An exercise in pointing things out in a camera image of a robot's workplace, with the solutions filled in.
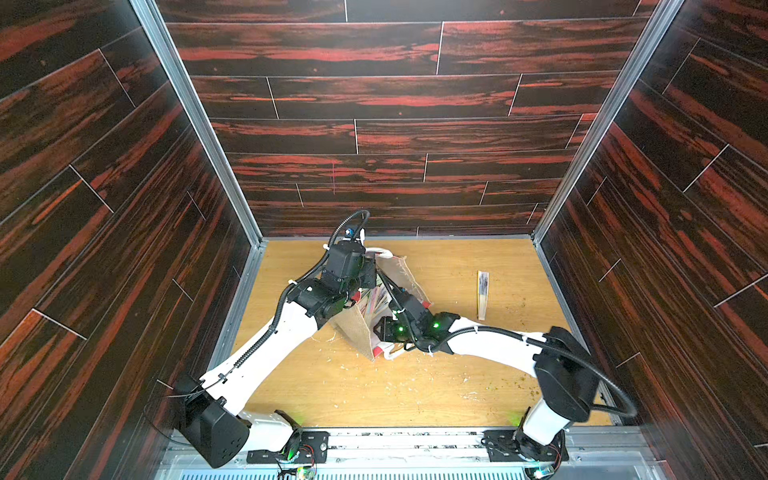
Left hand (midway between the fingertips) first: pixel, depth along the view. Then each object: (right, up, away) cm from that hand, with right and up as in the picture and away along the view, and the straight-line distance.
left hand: (372, 261), depth 76 cm
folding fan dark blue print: (+39, -8, +29) cm, 49 cm away
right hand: (+2, -18, +10) cm, 21 cm away
